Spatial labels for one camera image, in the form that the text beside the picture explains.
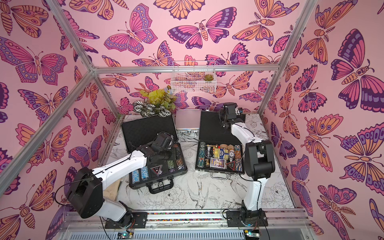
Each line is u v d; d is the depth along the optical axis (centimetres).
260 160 52
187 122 116
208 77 92
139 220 73
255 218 67
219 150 95
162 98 103
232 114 76
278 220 74
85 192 42
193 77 95
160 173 86
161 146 66
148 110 90
